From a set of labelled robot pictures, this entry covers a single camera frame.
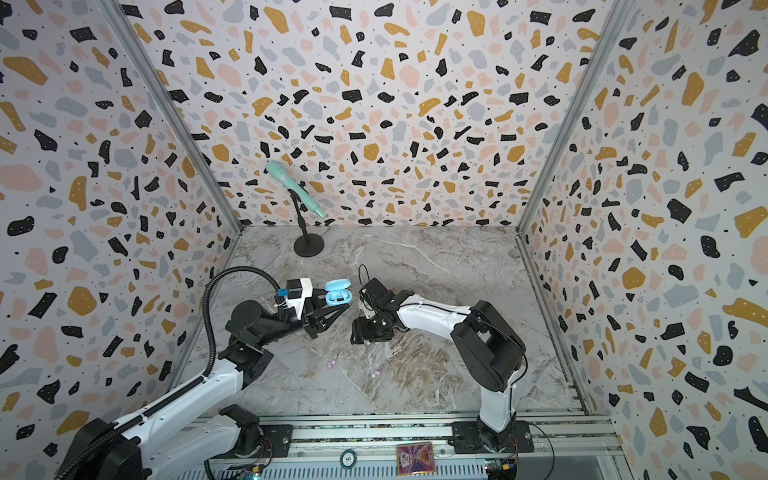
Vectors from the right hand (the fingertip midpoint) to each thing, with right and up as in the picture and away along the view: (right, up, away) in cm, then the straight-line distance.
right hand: (362, 340), depth 86 cm
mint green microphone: (-27, +51, +6) cm, 57 cm away
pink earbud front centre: (+4, -9, -2) cm, 10 cm away
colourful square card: (+15, -23, -16) cm, 32 cm away
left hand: (-1, +15, -19) cm, 24 cm away
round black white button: (-1, -24, -15) cm, 28 cm away
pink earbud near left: (-9, -7, -1) cm, 11 cm away
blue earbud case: (-3, +16, -19) cm, 25 cm away
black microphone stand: (-25, +28, +28) cm, 47 cm away
